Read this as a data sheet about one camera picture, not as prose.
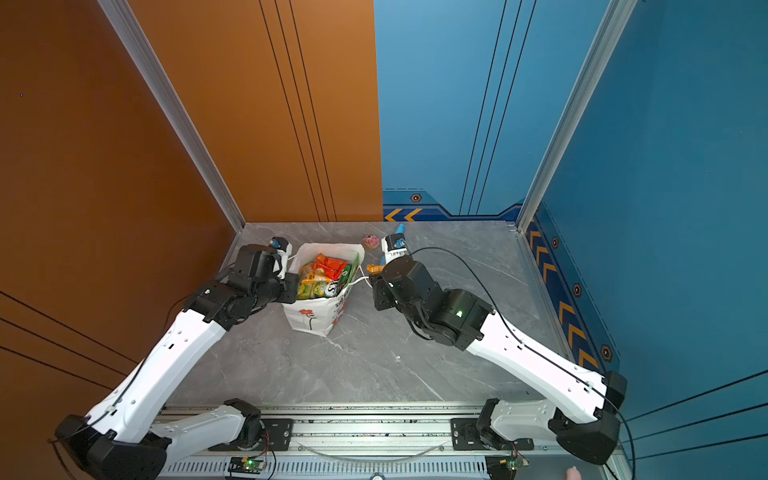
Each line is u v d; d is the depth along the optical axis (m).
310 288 0.79
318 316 0.78
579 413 0.38
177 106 0.87
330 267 0.81
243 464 0.71
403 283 0.44
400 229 1.17
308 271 0.81
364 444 0.72
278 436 0.74
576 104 0.85
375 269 0.64
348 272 0.82
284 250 0.67
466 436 0.72
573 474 0.67
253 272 0.54
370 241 1.12
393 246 0.54
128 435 0.38
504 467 0.71
